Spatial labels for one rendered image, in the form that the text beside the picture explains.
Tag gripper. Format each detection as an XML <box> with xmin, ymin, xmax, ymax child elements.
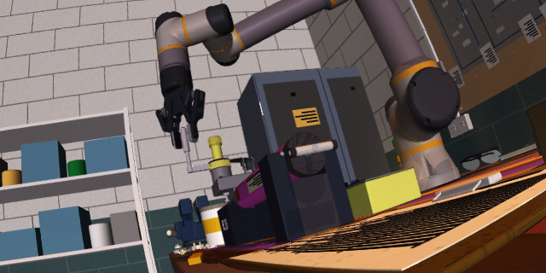
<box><xmin>154</xmin><ymin>64</ymin><xmax>206</xmax><ymax>151</ymax></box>

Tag grey lever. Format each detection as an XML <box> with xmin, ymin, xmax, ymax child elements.
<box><xmin>179</xmin><ymin>126</ymin><xmax>211</xmax><ymax>175</ymax></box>

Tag magenta grease gun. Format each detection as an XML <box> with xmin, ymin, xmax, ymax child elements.
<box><xmin>209</xmin><ymin>147</ymin><xmax>295</xmax><ymax>211</ymax></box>

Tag dark navy fixture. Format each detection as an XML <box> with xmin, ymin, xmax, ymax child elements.
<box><xmin>217</xmin><ymin>131</ymin><xmax>356</xmax><ymax>247</ymax></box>

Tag blue box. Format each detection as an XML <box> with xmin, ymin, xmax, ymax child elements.
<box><xmin>0</xmin><ymin>227</ymin><xmax>44</xmax><ymax>263</ymax></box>
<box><xmin>20</xmin><ymin>139</ymin><xmax>68</xmax><ymax>184</ymax></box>
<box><xmin>38</xmin><ymin>205</ymin><xmax>92</xmax><ymax>256</ymax></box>
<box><xmin>83</xmin><ymin>135</ymin><xmax>131</xmax><ymax>175</ymax></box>

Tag white tin yellow band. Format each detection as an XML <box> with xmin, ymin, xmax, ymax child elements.
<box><xmin>199</xmin><ymin>203</ymin><xmax>228</xmax><ymax>247</ymax></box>

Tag green tin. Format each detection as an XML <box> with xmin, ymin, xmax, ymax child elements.
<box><xmin>67</xmin><ymin>159</ymin><xmax>88</xmax><ymax>178</ymax></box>

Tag white shelf unit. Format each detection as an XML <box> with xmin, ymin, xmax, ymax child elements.
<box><xmin>0</xmin><ymin>107</ymin><xmax>160</xmax><ymax>273</ymax></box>

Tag grey box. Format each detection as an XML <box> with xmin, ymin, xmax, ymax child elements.
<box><xmin>109</xmin><ymin>209</ymin><xmax>142</xmax><ymax>246</ymax></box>

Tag white cylinder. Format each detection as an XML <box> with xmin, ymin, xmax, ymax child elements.
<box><xmin>88</xmin><ymin>222</ymin><xmax>114</xmax><ymax>249</ymax></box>

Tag grey metal cabinet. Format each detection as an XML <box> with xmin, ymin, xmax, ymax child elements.
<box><xmin>236</xmin><ymin>67</ymin><xmax>392</xmax><ymax>185</ymax></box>

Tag yellow-green box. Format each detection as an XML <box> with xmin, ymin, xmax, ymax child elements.
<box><xmin>346</xmin><ymin>166</ymin><xmax>422</xmax><ymax>220</ymax></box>

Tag black ribbed mat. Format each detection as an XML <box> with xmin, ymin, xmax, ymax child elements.
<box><xmin>268</xmin><ymin>172</ymin><xmax>546</xmax><ymax>254</ymax></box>

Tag white marker pen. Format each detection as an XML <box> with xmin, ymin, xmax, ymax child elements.
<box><xmin>432</xmin><ymin>171</ymin><xmax>504</xmax><ymax>203</ymax></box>

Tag dark safety glasses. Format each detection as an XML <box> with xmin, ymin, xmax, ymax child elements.
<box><xmin>460</xmin><ymin>148</ymin><xmax>503</xmax><ymax>172</ymax></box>

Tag cork notice board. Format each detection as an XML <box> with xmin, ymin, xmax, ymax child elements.
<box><xmin>394</xmin><ymin>0</ymin><xmax>546</xmax><ymax>115</ymax></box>

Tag yellow lock ring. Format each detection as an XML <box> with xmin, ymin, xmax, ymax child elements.
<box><xmin>208</xmin><ymin>158</ymin><xmax>232</xmax><ymax>171</ymax></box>

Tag white roller handle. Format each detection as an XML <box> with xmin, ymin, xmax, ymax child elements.
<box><xmin>282</xmin><ymin>139</ymin><xmax>340</xmax><ymax>158</ymax></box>

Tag white wall socket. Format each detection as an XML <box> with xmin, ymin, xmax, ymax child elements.
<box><xmin>447</xmin><ymin>113</ymin><xmax>475</xmax><ymax>139</ymax></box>

